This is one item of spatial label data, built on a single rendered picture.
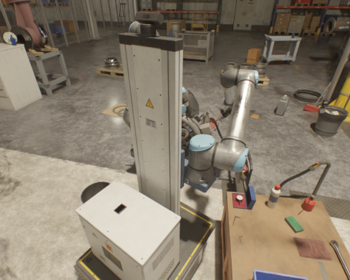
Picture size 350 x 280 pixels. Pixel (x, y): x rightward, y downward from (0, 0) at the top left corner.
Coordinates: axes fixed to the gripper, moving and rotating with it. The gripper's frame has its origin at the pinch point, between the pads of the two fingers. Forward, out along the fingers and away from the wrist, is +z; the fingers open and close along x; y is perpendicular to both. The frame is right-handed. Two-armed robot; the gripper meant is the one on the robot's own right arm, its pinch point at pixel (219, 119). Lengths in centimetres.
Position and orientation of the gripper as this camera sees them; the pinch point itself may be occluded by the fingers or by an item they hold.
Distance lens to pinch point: 236.4
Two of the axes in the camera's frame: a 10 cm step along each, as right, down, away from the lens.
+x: 0.2, 7.0, -7.1
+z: -7.5, 4.8, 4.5
